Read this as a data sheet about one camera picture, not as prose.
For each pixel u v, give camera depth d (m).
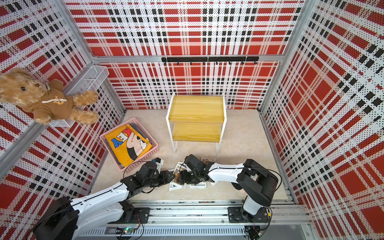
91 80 0.78
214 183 0.82
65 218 0.41
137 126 1.04
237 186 0.38
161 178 0.74
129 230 0.69
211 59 0.90
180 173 0.75
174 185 0.82
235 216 0.73
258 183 0.45
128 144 0.92
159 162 0.79
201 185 0.83
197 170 0.67
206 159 0.91
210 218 0.73
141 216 0.74
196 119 0.72
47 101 0.55
